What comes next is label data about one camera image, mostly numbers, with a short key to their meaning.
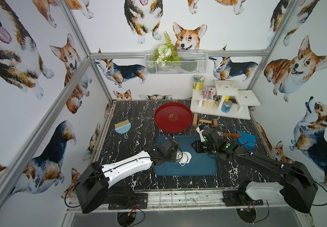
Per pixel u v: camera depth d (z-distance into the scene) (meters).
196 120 1.06
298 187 0.41
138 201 0.74
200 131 0.76
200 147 0.72
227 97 1.07
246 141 0.98
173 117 1.10
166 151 0.62
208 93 0.96
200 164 0.85
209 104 1.11
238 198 0.67
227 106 1.07
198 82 1.03
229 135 0.93
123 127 1.04
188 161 0.87
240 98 1.03
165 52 0.78
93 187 0.41
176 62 0.84
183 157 0.82
